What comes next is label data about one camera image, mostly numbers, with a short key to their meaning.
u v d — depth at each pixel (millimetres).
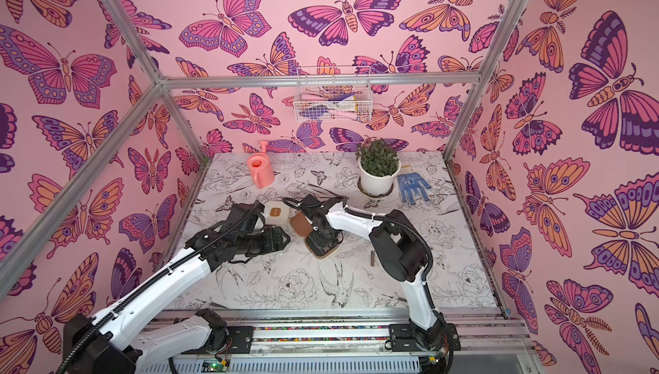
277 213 983
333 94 951
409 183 1095
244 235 624
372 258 898
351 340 745
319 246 821
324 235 798
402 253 515
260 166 1030
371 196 1055
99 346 377
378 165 947
